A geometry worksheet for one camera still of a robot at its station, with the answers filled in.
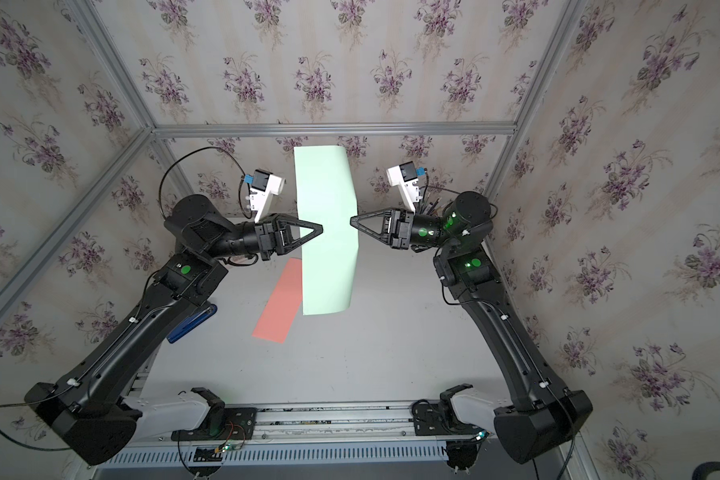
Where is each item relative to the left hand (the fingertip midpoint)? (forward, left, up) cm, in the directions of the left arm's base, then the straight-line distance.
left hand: (320, 236), depth 51 cm
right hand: (+1, -7, +1) cm, 7 cm away
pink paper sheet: (+12, +17, -49) cm, 53 cm away
